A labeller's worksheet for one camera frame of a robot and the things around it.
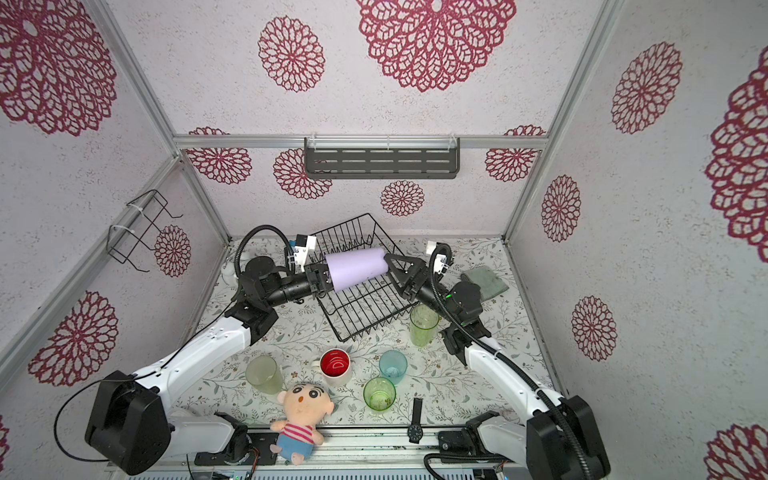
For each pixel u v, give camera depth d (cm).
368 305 100
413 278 59
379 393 83
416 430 76
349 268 64
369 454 73
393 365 87
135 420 41
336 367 86
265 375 87
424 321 91
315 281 64
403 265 63
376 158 94
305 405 73
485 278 107
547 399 43
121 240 73
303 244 67
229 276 99
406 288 66
